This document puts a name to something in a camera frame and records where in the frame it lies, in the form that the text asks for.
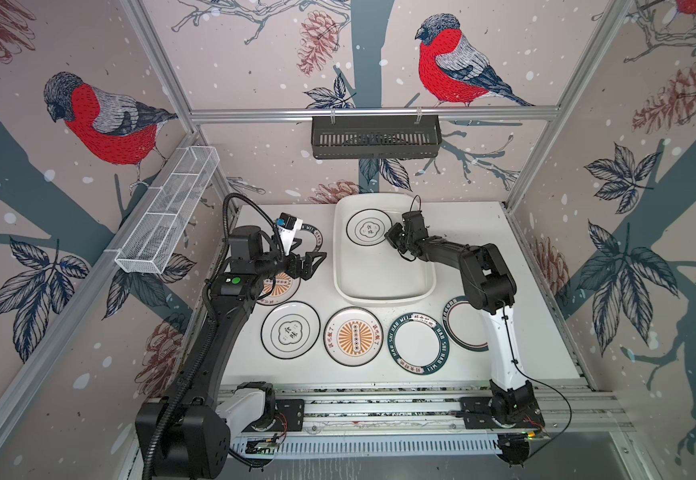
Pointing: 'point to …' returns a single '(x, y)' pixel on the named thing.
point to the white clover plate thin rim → (368, 226)
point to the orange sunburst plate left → (285, 288)
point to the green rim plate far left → (312, 239)
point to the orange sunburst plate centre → (353, 336)
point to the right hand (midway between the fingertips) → (383, 234)
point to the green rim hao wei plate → (418, 343)
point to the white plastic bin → (367, 268)
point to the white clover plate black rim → (290, 329)
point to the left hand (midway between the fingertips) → (309, 247)
